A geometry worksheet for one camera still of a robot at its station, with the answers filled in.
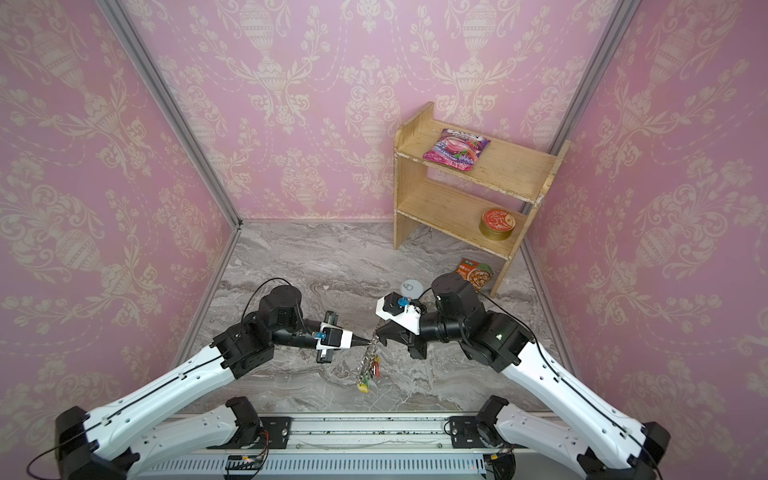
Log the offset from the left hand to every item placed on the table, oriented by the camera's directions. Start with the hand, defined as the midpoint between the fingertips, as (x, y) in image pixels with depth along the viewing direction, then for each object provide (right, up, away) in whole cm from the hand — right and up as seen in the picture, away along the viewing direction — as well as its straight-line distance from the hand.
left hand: (365, 340), depth 63 cm
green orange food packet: (+36, +10, +42) cm, 56 cm away
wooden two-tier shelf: (+34, +43, +49) cm, 73 cm away
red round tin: (+36, +27, +24) cm, 51 cm away
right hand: (+4, +3, -1) cm, 4 cm away
